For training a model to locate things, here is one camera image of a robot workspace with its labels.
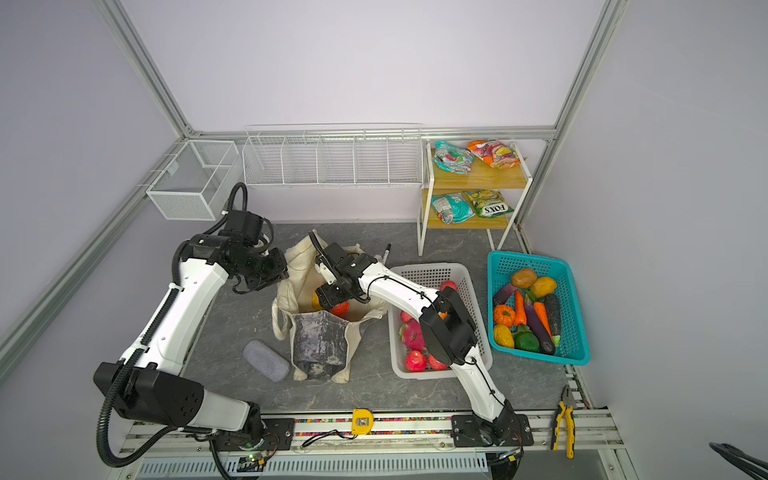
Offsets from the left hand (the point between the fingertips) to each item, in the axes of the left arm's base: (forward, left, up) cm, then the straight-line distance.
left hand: (289, 277), depth 76 cm
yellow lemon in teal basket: (+3, -75, -18) cm, 77 cm away
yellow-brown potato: (+5, -69, -16) cm, 71 cm away
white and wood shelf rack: (+25, -64, +7) cm, 69 cm away
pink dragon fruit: (-12, -31, -15) cm, 37 cm away
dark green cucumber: (-6, -75, -18) cm, 77 cm away
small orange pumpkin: (-6, -60, -18) cm, 63 cm away
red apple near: (-18, -32, -18) cm, 40 cm away
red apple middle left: (-4, -30, -19) cm, 36 cm away
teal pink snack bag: (+30, -46, +13) cm, 57 cm away
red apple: (-19, -37, -19) cm, 45 cm away
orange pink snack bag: (+32, -60, +12) cm, 69 cm away
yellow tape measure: (-30, -17, -21) cm, 41 cm away
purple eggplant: (-15, -69, -19) cm, 74 cm away
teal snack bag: (+28, -48, -5) cm, 56 cm away
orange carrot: (-6, -73, -21) cm, 76 cm away
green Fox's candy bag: (+29, -61, -5) cm, 68 cm away
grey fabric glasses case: (-14, +10, -20) cm, 27 cm away
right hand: (+1, -8, -14) cm, 16 cm away
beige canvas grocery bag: (-15, -8, -7) cm, 19 cm away
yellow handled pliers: (-30, -70, -22) cm, 80 cm away
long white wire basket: (+44, -9, +7) cm, 45 cm away
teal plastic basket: (-16, -76, -18) cm, 79 cm away
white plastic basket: (+9, -40, -17) cm, 44 cm away
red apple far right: (+7, -45, -18) cm, 49 cm away
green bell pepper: (-13, -64, -19) cm, 68 cm away
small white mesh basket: (+38, +35, +3) cm, 51 cm away
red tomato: (-3, -11, -13) cm, 18 cm away
